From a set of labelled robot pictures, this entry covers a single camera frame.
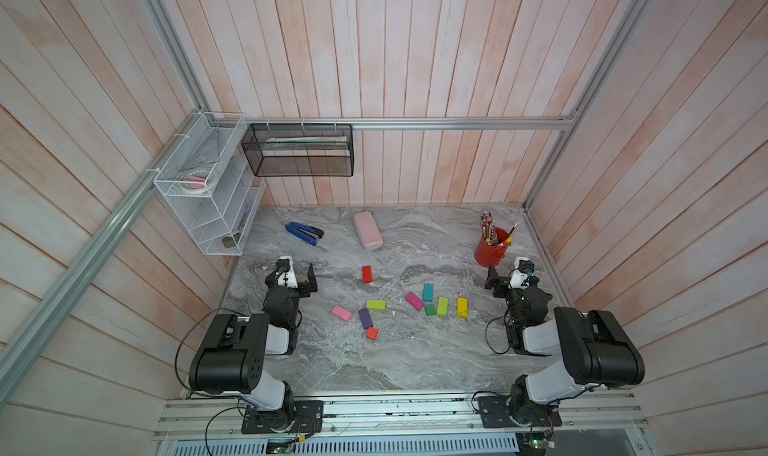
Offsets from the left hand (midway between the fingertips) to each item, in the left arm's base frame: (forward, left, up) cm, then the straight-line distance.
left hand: (298, 267), depth 91 cm
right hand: (+1, -65, +1) cm, 65 cm away
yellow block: (-9, -52, -9) cm, 54 cm away
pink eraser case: (+20, -22, -7) cm, 30 cm away
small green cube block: (-10, -42, -9) cm, 44 cm away
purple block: (-13, -21, -10) cm, 26 cm away
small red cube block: (-17, -23, -10) cm, 31 cm away
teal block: (-3, -42, -11) cm, 43 cm away
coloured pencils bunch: (+11, -59, +8) cm, 61 cm away
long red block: (+3, -21, -9) cm, 24 cm away
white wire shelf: (+3, +16, +20) cm, 26 cm away
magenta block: (-7, -37, -9) cm, 38 cm away
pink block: (-11, -14, -9) cm, 20 cm away
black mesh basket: (+39, +3, +16) cm, 42 cm away
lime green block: (-8, -25, -9) cm, 28 cm away
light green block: (-9, -46, -9) cm, 47 cm away
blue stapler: (+20, +2, -8) cm, 22 cm away
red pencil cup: (+7, -62, -3) cm, 63 cm away
